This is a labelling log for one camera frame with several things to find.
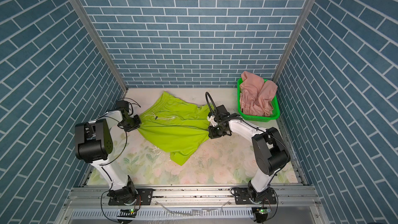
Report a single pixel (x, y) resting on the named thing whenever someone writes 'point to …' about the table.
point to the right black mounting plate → (266, 197)
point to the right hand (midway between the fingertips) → (208, 133)
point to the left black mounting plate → (144, 196)
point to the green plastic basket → (256, 95)
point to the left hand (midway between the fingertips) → (139, 124)
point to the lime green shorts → (174, 126)
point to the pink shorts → (256, 95)
